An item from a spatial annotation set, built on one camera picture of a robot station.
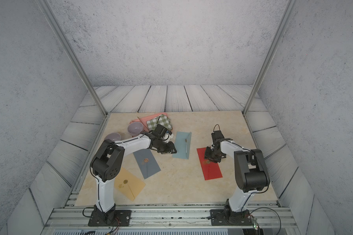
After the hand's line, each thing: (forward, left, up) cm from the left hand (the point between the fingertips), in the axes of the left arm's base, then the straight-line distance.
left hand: (177, 152), depth 93 cm
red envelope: (-11, -20, -4) cm, 23 cm away
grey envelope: (-4, +19, -5) cm, 20 cm away
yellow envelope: (-17, +28, -5) cm, 33 cm away
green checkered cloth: (+31, +12, -3) cm, 34 cm away
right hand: (-3, -19, -3) cm, 19 cm away
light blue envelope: (+9, -4, -4) cm, 10 cm away
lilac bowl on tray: (+20, +30, 0) cm, 36 cm away
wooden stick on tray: (+26, +25, -1) cm, 36 cm away
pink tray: (+30, +26, -3) cm, 40 cm away
